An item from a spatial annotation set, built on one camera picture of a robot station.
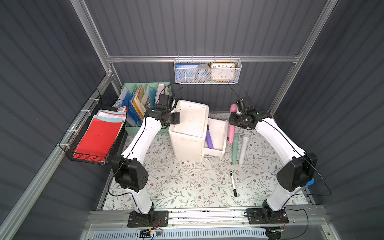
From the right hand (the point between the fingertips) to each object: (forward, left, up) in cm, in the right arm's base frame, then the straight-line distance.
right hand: (236, 118), depth 84 cm
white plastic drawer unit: (-14, +27, +1) cm, 30 cm away
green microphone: (-7, -3, -22) cm, 23 cm away
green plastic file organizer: (+17, +60, +1) cm, 62 cm away
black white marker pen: (-33, +1, -24) cm, 41 cm away
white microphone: (0, -11, -20) cm, 23 cm away
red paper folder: (-14, +71, +3) cm, 72 cm away
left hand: (0, +35, +1) cm, 35 cm away
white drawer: (+3, +8, -16) cm, 19 cm away
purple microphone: (-5, +15, -13) cm, 20 cm away
